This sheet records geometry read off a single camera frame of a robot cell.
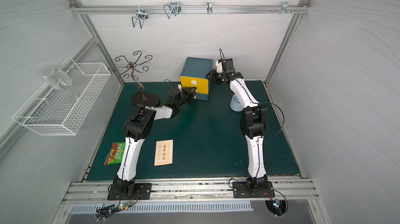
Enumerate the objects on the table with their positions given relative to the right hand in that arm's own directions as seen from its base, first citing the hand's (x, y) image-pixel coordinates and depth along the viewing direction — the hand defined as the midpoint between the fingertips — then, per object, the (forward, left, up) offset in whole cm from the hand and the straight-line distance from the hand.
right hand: (207, 75), depth 95 cm
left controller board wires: (-69, +43, -20) cm, 84 cm away
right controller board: (-63, -36, -25) cm, 77 cm away
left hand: (-3, +6, -8) cm, 10 cm away
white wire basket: (-34, +64, +11) cm, 73 cm away
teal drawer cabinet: (+1, +9, 0) cm, 9 cm away
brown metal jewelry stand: (-6, +42, -19) cm, 46 cm away
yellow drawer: (-3, +4, -10) cm, 11 cm away
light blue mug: (-9, -19, -17) cm, 27 cm away
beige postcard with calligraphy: (-42, +23, -22) cm, 53 cm away
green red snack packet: (-45, +48, -17) cm, 68 cm away
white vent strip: (-66, +15, -22) cm, 71 cm away
